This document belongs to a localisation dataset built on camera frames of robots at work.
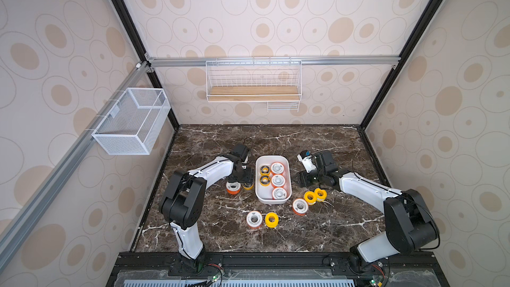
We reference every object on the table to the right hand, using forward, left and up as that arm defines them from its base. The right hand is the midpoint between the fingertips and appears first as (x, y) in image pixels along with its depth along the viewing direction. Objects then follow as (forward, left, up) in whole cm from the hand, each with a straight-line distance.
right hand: (296, 178), depth 90 cm
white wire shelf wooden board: (+41, +10, +23) cm, 48 cm away
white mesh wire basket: (+26, +88, +6) cm, 91 cm away
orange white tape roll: (+8, +8, -5) cm, 13 cm away
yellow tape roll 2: (-6, -6, -6) cm, 11 cm away
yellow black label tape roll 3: (-3, +22, -6) cm, 23 cm away
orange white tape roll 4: (-4, +29, -4) cm, 30 cm away
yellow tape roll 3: (-7, -11, -6) cm, 14 cm away
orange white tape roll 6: (-17, +19, -6) cm, 26 cm away
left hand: (+1, +21, -2) cm, 21 cm away
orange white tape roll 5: (-11, -1, -6) cm, 13 cm away
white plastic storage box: (-5, +15, -7) cm, 17 cm away
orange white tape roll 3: (-5, +7, -6) cm, 11 cm away
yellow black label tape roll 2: (+2, +14, -6) cm, 16 cm away
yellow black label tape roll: (+7, +15, -6) cm, 17 cm away
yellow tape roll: (-17, +11, -7) cm, 21 cm away
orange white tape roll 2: (+1, +8, -5) cm, 10 cm away
